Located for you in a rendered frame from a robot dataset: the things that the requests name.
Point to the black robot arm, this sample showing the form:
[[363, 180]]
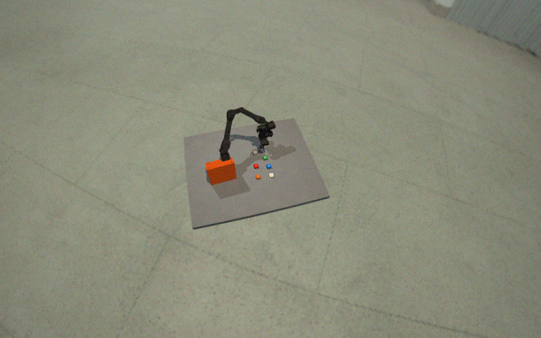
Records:
[[268, 127]]

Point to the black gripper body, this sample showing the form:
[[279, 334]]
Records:
[[264, 141]]

